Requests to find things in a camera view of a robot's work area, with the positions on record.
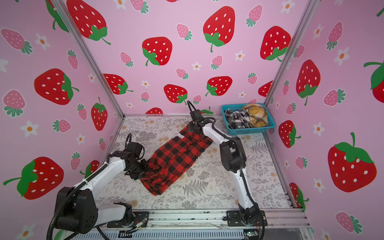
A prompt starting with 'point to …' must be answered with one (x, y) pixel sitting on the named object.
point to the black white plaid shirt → (236, 119)
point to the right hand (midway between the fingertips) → (192, 127)
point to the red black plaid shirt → (175, 160)
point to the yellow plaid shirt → (258, 113)
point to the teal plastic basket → (237, 107)
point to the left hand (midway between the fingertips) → (148, 171)
